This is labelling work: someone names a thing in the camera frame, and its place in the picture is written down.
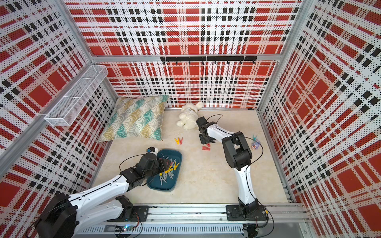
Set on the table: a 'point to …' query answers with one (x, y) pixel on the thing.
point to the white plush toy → (188, 117)
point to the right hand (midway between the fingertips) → (210, 138)
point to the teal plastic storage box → (171, 179)
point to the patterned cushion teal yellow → (139, 117)
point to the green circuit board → (127, 228)
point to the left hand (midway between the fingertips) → (170, 162)
